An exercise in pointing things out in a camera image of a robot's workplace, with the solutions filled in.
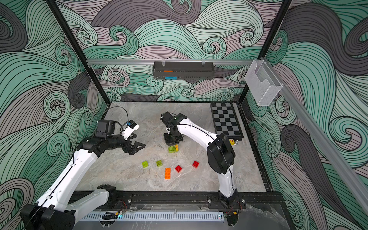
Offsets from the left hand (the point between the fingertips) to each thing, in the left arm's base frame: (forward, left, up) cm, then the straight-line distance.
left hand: (138, 139), depth 74 cm
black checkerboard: (+26, -56, -17) cm, 64 cm away
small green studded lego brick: (-6, 0, -20) cm, 21 cm away
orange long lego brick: (-11, -15, -20) cm, 27 cm away
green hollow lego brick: (-6, -9, -19) cm, 22 cm away
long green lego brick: (+1, -17, -14) cm, 22 cm away
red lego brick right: (-6, -32, -20) cm, 38 cm away
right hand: (+3, -17, -11) cm, 20 cm away
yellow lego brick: (+3, -20, -15) cm, 25 cm away
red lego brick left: (-9, -21, -19) cm, 30 cm away
